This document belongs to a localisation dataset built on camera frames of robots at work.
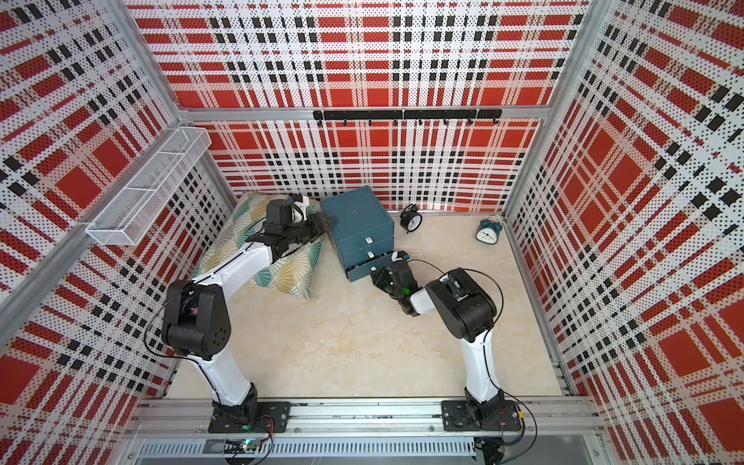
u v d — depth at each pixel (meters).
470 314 0.54
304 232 0.80
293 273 0.90
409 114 0.89
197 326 0.49
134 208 0.72
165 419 0.79
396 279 0.81
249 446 0.69
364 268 0.96
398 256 0.95
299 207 0.75
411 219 1.11
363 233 0.86
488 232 1.08
